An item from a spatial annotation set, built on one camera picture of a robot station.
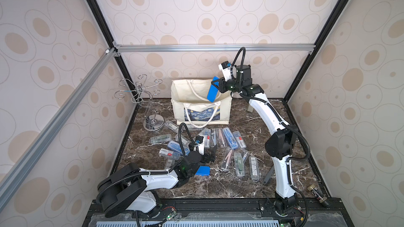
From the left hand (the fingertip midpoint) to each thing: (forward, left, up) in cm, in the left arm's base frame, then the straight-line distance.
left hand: (214, 143), depth 81 cm
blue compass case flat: (-9, +5, -14) cm, 18 cm away
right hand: (+29, -4, +17) cm, 34 cm away
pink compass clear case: (-2, -8, -13) cm, 16 cm away
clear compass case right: (-4, -23, -12) cm, 26 cm away
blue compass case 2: (+5, +22, -13) cm, 26 cm away
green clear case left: (+10, +33, -13) cm, 36 cm away
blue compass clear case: (+11, -11, -13) cm, 20 cm away
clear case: (-5, +24, -12) cm, 28 cm away
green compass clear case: (-9, -14, -11) cm, 20 cm away
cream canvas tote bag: (+18, +12, +8) cm, 23 cm away
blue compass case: (+23, +1, +16) cm, 28 cm away
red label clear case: (+10, -17, -13) cm, 24 cm away
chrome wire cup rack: (+21, +39, -12) cm, 46 cm away
